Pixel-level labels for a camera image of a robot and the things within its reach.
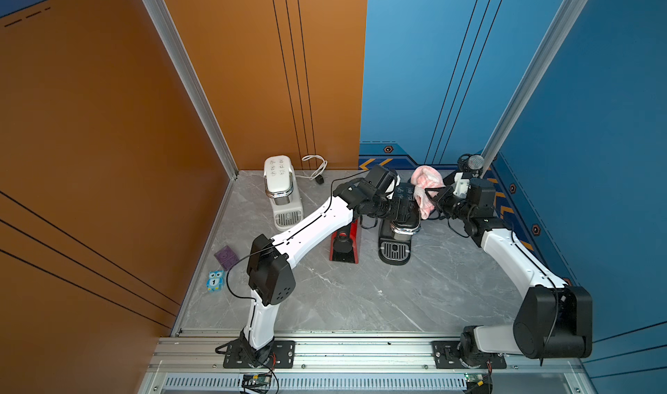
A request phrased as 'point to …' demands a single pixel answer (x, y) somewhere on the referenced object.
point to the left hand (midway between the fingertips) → (403, 209)
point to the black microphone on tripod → (472, 163)
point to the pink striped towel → (422, 178)
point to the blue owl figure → (215, 280)
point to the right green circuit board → (474, 377)
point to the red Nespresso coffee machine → (344, 243)
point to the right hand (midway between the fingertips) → (424, 190)
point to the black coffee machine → (394, 239)
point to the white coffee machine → (281, 187)
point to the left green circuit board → (258, 378)
